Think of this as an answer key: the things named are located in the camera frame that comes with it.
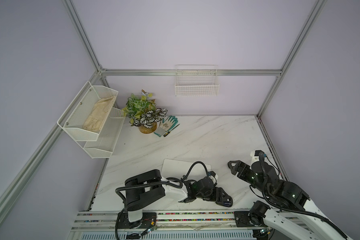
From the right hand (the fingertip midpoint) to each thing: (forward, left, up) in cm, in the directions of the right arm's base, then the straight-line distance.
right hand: (234, 167), depth 71 cm
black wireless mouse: (-11, +3, -17) cm, 20 cm away
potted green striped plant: (+35, +49, +6) cm, 61 cm away
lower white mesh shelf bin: (+11, +67, +3) cm, 68 cm away
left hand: (-10, +4, -16) cm, 19 cm away
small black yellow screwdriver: (+38, +36, -18) cm, 55 cm away
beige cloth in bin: (+31, +71, +12) cm, 78 cm away
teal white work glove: (+44, +38, -17) cm, 61 cm away
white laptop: (+10, +33, -21) cm, 40 cm away
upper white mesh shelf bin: (+25, +77, +12) cm, 82 cm away
